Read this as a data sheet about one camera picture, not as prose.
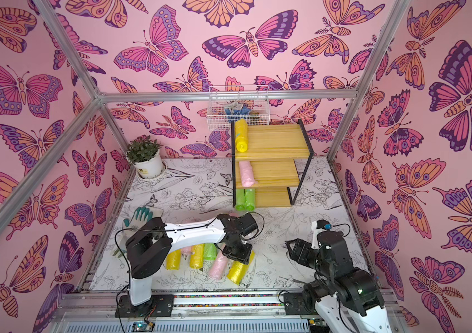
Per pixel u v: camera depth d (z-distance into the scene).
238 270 0.78
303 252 0.59
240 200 0.96
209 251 0.83
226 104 0.95
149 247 0.51
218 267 0.80
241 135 0.75
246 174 0.86
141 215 0.95
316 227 0.63
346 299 0.44
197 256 0.83
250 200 0.97
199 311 0.73
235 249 0.72
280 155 0.75
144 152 1.00
